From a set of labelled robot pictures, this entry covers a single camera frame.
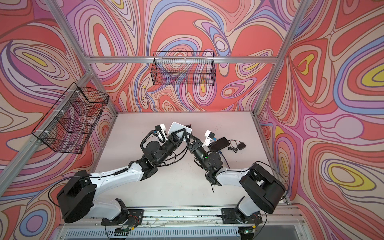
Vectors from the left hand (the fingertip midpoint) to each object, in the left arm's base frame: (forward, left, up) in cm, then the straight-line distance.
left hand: (187, 130), depth 71 cm
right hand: (-1, +2, -3) cm, 4 cm away
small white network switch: (+2, +6, 0) cm, 6 cm away
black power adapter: (+9, -34, -28) cm, 45 cm away
